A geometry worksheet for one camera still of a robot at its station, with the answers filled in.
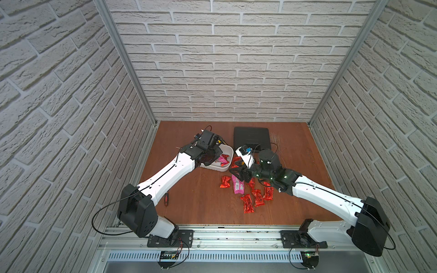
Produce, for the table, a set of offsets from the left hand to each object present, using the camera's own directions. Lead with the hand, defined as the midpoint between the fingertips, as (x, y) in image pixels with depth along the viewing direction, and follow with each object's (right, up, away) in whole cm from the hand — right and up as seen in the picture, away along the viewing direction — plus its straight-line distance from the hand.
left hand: (223, 149), depth 82 cm
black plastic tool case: (+21, +5, +25) cm, 33 cm away
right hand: (+6, -7, -6) cm, 11 cm away
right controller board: (+37, -45, -12) cm, 60 cm away
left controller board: (-24, -46, -9) cm, 53 cm away
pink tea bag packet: (+9, -20, +5) cm, 22 cm away
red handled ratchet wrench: (-29, -25, +2) cm, 38 cm away
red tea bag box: (+18, -26, +1) cm, 31 cm away
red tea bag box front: (+12, -28, -1) cm, 31 cm away
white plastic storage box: (+2, -2, +20) cm, 20 cm away
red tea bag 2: (+15, -18, +6) cm, 24 cm away
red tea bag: (+1, -17, +8) cm, 19 cm away
